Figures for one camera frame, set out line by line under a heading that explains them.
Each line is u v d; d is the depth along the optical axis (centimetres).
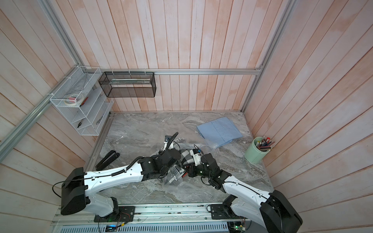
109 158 92
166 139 66
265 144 81
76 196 39
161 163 56
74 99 69
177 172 78
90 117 79
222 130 106
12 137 53
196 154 74
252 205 47
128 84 104
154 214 75
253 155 84
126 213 73
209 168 64
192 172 71
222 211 66
